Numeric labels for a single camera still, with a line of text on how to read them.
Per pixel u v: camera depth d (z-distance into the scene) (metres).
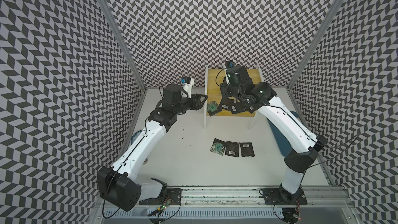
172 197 0.72
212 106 0.88
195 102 0.63
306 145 0.42
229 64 0.59
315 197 0.75
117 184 0.37
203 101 0.68
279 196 0.64
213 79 0.76
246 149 0.89
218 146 0.89
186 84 0.65
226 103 0.86
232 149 0.89
